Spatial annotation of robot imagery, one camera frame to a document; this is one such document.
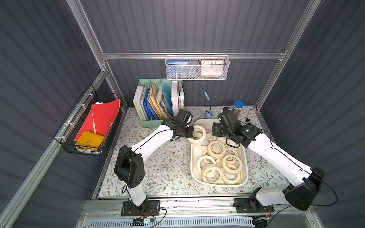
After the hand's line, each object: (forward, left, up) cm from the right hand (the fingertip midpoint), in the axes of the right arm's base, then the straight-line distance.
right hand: (221, 126), depth 76 cm
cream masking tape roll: (-3, +10, -7) cm, 13 cm away
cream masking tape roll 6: (-23, -5, -22) cm, 32 cm away
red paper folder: (0, +64, +6) cm, 65 cm away
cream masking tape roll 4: (-19, +4, -20) cm, 29 cm away
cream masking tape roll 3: (-18, -6, -19) cm, 27 cm away
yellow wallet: (-14, +63, +7) cm, 65 cm away
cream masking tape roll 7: (-3, -9, -23) cm, 25 cm away
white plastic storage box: (-3, +10, -21) cm, 24 cm away
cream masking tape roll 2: (-9, +2, -18) cm, 20 cm away
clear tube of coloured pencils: (+22, -16, -6) cm, 28 cm away
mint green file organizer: (+23, +39, -2) cm, 45 cm away
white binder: (+23, +27, 0) cm, 35 cm away
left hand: (+3, +17, -9) cm, 20 cm away
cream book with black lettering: (+18, +51, 0) cm, 54 cm away
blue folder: (+19, +45, -10) cm, 49 cm away
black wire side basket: (-14, +71, +11) cm, 73 cm away
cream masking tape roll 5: (-10, +8, -19) cm, 22 cm away
